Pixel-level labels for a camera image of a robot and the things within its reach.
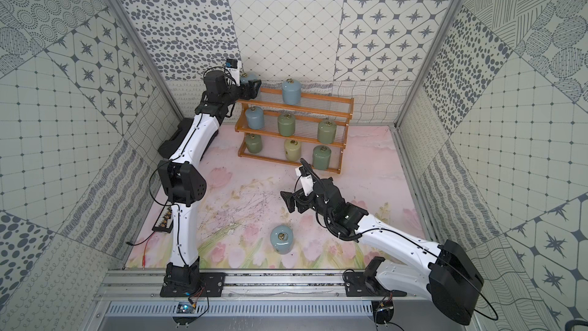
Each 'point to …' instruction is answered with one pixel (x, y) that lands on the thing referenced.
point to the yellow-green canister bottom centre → (292, 149)
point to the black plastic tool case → (167, 148)
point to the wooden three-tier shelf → (311, 109)
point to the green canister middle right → (327, 132)
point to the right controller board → (383, 311)
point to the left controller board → (184, 307)
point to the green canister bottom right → (321, 155)
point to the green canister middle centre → (286, 122)
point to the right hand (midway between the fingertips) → (294, 188)
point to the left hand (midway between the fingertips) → (262, 79)
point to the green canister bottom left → (254, 142)
